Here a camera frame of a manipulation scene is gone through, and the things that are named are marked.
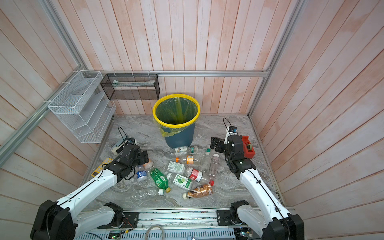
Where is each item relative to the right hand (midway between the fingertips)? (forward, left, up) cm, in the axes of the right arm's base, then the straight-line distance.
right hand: (219, 138), depth 81 cm
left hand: (-7, +45, -9) cm, 46 cm away
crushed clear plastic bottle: (-26, +40, -15) cm, 50 cm away
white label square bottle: (-10, +24, -16) cm, 31 cm away
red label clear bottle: (-17, +13, -12) cm, 24 cm away
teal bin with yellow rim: (+13, +20, -18) cm, 30 cm away
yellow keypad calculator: (-11, +72, -18) cm, 75 cm away
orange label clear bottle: (-5, +16, -16) cm, 23 cm away
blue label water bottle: (-15, +44, -16) cm, 49 cm away
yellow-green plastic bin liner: (+24, +27, -1) cm, 36 cm away
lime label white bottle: (-18, +22, -17) cm, 33 cm away
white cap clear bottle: (-7, 0, -20) cm, 21 cm away
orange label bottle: (-10, +41, -16) cm, 45 cm away
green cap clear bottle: (-5, +6, -19) cm, 21 cm away
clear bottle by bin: (+2, +14, -16) cm, 22 cm away
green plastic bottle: (-19, +32, -17) cm, 41 cm away
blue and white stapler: (+2, +65, -16) cm, 67 cm away
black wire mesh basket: (+42, +60, +4) cm, 74 cm away
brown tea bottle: (-24, +10, -15) cm, 30 cm away
